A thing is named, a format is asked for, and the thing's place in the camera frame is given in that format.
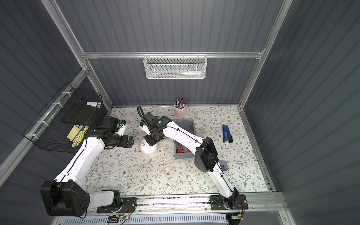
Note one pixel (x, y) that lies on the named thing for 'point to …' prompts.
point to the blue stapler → (227, 136)
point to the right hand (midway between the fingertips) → (149, 144)
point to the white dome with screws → (147, 149)
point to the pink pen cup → (180, 107)
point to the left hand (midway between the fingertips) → (125, 141)
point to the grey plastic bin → (180, 151)
